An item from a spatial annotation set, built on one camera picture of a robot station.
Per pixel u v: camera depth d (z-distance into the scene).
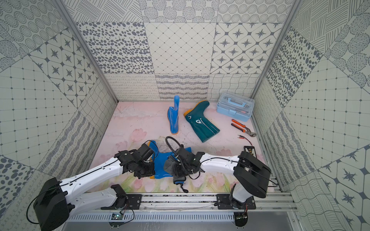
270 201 0.76
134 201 0.74
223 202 0.73
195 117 1.04
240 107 1.01
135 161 0.60
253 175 0.44
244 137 0.99
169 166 0.79
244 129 1.04
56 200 0.39
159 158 0.82
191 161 0.65
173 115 0.84
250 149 0.93
